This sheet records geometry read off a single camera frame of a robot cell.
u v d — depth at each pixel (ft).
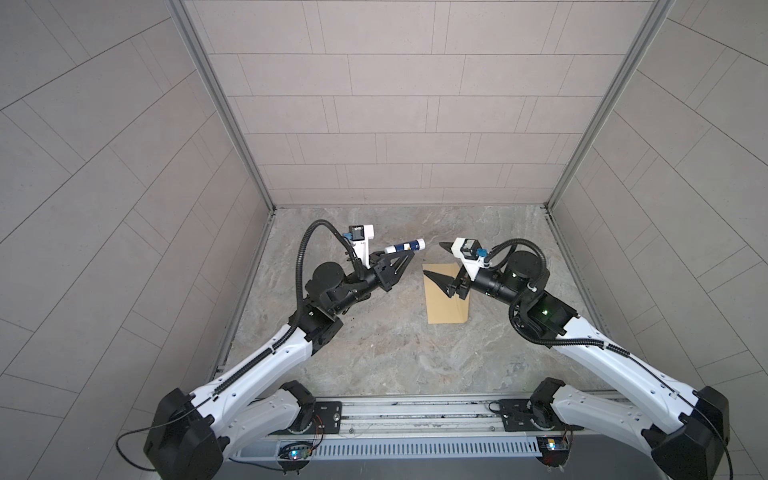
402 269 1.99
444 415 2.37
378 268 1.85
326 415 2.33
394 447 2.23
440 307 2.96
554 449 2.24
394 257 2.00
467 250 1.71
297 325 1.60
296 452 2.11
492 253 1.70
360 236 1.90
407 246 2.03
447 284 1.88
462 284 1.87
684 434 1.21
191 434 1.20
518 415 2.33
